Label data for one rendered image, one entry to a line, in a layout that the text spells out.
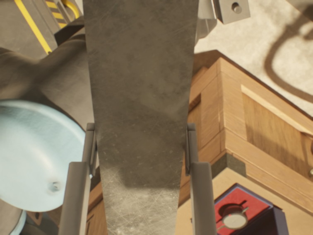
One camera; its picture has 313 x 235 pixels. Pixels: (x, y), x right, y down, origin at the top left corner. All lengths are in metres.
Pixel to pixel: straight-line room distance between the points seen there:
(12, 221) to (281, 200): 0.74
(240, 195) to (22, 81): 0.81
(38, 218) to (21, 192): 0.66
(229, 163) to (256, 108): 0.33
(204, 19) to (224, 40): 0.88
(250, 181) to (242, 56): 0.47
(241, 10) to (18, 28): 0.66
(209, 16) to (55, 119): 0.25
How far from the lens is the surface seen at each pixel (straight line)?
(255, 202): 1.13
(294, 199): 1.18
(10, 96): 0.34
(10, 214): 0.52
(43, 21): 1.05
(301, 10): 1.38
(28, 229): 0.99
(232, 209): 1.11
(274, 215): 1.12
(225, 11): 0.51
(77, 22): 0.48
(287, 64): 1.47
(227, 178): 1.07
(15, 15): 1.07
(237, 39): 1.41
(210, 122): 1.22
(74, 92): 0.35
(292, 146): 1.38
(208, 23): 0.54
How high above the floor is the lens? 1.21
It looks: 50 degrees down
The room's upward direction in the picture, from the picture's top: 174 degrees counter-clockwise
